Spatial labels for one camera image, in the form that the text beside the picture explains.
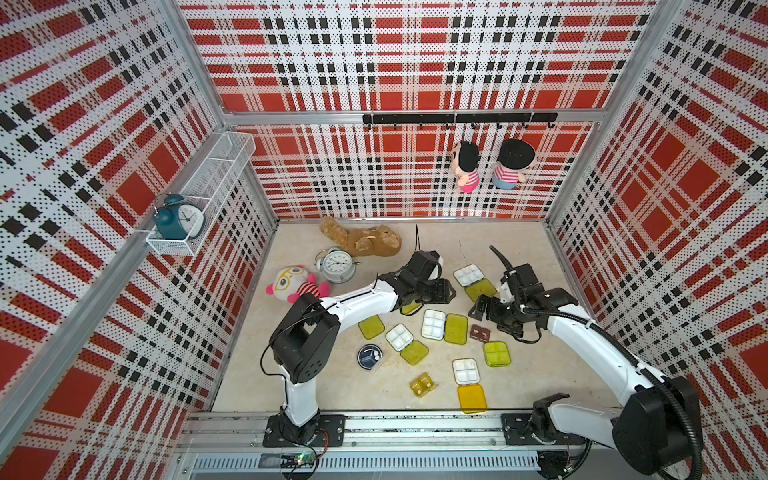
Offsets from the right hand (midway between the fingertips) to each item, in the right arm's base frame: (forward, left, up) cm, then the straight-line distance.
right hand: (488, 319), depth 82 cm
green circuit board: (-31, +48, -9) cm, 58 cm away
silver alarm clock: (+23, +47, -6) cm, 53 cm away
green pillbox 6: (-6, -4, -11) cm, 13 cm away
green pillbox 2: (0, +22, +7) cm, 23 cm away
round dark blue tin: (-7, +34, -9) cm, 36 cm away
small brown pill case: (0, 0, -9) cm, 9 cm away
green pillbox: (+19, -1, -10) cm, 22 cm away
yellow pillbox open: (-17, +5, -11) cm, 21 cm away
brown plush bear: (+30, +34, -1) cm, 45 cm away
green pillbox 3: (+2, +34, -10) cm, 35 cm away
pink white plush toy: (+15, +59, -3) cm, 61 cm away
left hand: (+8, +9, +1) cm, 12 cm away
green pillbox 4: (+2, +13, -10) cm, 16 cm away
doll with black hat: (+46, -12, +22) cm, 52 cm away
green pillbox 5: (-2, +24, -10) cm, 26 cm away
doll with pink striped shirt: (+45, +3, +21) cm, 50 cm away
